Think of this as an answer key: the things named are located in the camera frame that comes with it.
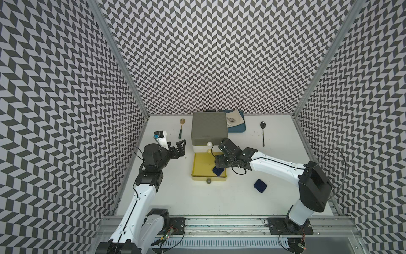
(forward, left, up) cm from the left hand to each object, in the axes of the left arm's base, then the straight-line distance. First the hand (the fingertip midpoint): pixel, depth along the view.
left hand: (178, 142), depth 78 cm
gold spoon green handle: (+31, +5, -19) cm, 37 cm away
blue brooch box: (-7, -20, -20) cm, 29 cm away
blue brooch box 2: (-14, -44, -22) cm, 51 cm away
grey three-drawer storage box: (+12, -15, -4) cm, 20 cm away
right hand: (-5, -22, -12) cm, 26 cm away
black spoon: (+28, -53, -19) cm, 64 cm away
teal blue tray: (+25, -36, -18) cm, 48 cm away
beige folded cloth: (+36, -34, -21) cm, 54 cm away
